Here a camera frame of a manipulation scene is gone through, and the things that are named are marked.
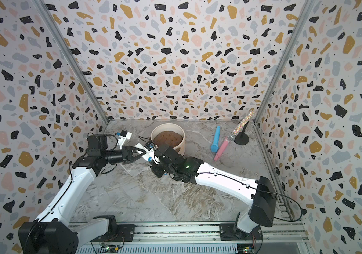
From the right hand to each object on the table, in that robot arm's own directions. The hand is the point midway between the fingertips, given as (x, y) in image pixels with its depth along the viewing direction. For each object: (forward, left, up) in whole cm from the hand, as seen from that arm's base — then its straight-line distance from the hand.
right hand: (151, 162), depth 71 cm
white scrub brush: (+2, +3, +1) cm, 4 cm away
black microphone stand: (+34, -52, -24) cm, 66 cm away
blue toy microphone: (+25, -32, -22) cm, 47 cm away
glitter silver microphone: (+25, -41, -12) cm, 50 cm away
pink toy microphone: (+26, -38, -24) cm, 51 cm away
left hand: (+3, +3, +2) cm, 4 cm away
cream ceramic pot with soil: (+29, -5, -14) cm, 32 cm away
